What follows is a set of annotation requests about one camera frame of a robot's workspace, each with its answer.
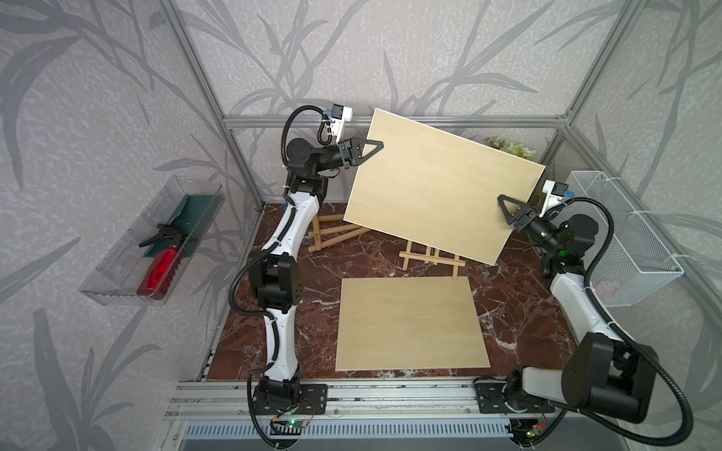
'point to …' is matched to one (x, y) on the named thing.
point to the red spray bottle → (160, 272)
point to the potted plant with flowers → (510, 147)
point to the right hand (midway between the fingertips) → (499, 198)
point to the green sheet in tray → (194, 219)
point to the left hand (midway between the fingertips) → (383, 155)
